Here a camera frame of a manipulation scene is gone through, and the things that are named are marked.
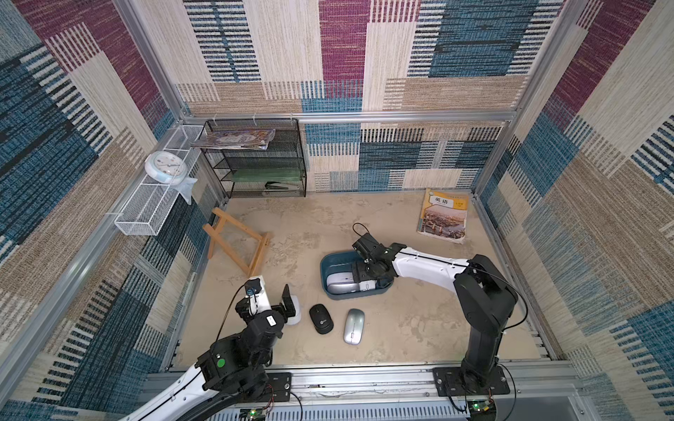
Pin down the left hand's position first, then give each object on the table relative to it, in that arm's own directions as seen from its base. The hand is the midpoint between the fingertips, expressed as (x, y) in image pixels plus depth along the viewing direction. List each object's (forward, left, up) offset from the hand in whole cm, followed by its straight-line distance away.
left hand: (274, 290), depth 75 cm
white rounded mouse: (+8, -28, -14) cm, 32 cm away
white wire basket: (+29, +48, +2) cm, 56 cm away
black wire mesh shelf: (+51, +5, 0) cm, 51 cm away
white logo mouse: (-2, -5, -16) cm, 17 cm away
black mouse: (-3, -12, -15) cm, 20 cm away
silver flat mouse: (+9, -19, -15) cm, 26 cm away
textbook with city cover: (+39, -63, -15) cm, 75 cm away
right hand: (+13, -27, -13) cm, 32 cm away
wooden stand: (+17, +20, +5) cm, 27 cm away
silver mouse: (-5, -23, -15) cm, 28 cm away
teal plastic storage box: (+17, -19, -14) cm, 30 cm away
